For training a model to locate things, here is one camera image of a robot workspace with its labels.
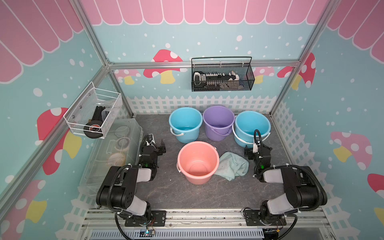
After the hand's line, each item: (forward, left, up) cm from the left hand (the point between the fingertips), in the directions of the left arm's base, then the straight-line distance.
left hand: (155, 143), depth 93 cm
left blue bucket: (+17, -18, 0) cm, 25 cm away
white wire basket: (-1, +26, +26) cm, 37 cm away
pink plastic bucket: (-9, -27, -6) cm, 29 cm away
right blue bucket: (+11, -56, +7) cm, 58 cm away
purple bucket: (+18, -41, +1) cm, 44 cm away
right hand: (+1, -63, -1) cm, 63 cm away
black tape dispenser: (-5, +22, +26) cm, 34 cm away
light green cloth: (-12, -47, -6) cm, 49 cm away
